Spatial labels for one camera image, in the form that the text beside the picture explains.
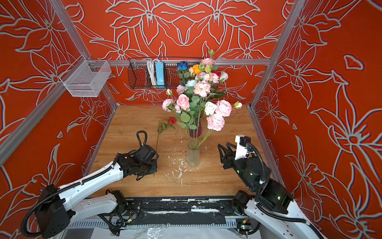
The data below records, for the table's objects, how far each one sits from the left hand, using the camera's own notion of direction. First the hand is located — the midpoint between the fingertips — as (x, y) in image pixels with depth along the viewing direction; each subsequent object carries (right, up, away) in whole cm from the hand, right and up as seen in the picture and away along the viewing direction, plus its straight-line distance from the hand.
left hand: (157, 168), depth 80 cm
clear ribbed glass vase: (+20, +8, 0) cm, 21 cm away
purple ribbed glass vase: (+21, +19, -3) cm, 29 cm away
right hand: (+31, +16, -18) cm, 39 cm away
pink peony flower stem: (+13, +44, +2) cm, 46 cm away
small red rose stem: (-1, +21, +20) cm, 29 cm away
